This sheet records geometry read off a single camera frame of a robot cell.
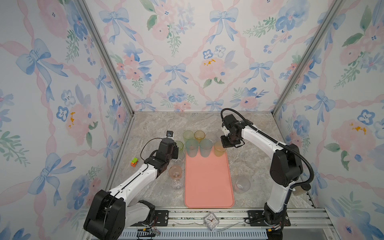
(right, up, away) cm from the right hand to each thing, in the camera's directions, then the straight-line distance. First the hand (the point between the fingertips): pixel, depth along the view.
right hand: (225, 143), depth 91 cm
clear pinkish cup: (+8, -22, -8) cm, 25 cm away
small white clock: (-10, -35, -20) cm, 41 cm away
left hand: (-31, 0, -6) cm, 31 cm away
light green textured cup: (-23, +5, +13) cm, 27 cm away
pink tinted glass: (-30, -16, -3) cm, 34 cm away
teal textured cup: (-20, -2, +3) cm, 21 cm away
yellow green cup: (-3, -4, +6) cm, 7 cm away
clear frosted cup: (-5, +3, +14) cm, 15 cm away
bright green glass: (-28, -1, +2) cm, 28 cm away
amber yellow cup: (-15, +5, +12) cm, 20 cm away
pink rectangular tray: (-12, -21, -8) cm, 25 cm away
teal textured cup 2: (-12, -2, -1) cm, 12 cm away
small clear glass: (-28, -22, -7) cm, 36 cm away
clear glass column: (-27, -8, +1) cm, 28 cm away
